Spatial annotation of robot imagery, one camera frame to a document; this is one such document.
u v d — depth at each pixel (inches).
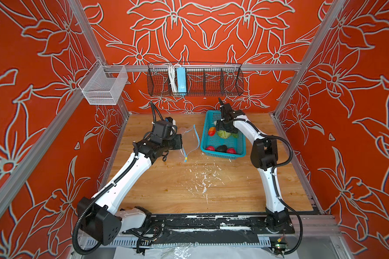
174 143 26.4
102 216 14.7
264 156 24.2
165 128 22.5
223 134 39.4
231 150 37.3
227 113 32.0
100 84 36.2
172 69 34.5
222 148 37.4
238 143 39.7
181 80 35.3
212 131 41.0
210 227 29.0
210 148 37.4
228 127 28.7
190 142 40.8
